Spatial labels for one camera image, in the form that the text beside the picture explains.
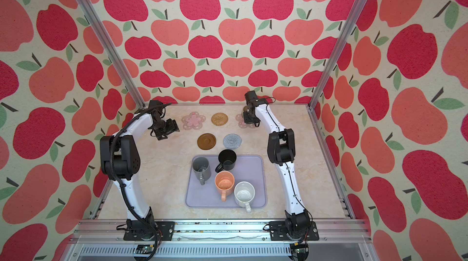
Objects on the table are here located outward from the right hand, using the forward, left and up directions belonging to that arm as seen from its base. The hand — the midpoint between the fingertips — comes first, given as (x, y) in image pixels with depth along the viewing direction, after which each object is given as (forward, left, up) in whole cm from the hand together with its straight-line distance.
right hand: (254, 119), depth 106 cm
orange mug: (-38, +13, -5) cm, 41 cm away
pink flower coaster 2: (+5, +9, -6) cm, 12 cm away
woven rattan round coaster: (+3, +22, -6) cm, 23 cm away
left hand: (-15, +42, +2) cm, 45 cm away
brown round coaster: (-15, +26, -5) cm, 31 cm away
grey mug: (-33, +25, -4) cm, 41 cm away
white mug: (-43, +3, -4) cm, 43 cm away
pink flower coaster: (-1, +38, -5) cm, 38 cm away
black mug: (-27, +12, -1) cm, 30 cm away
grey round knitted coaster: (-13, +12, -6) cm, 18 cm away
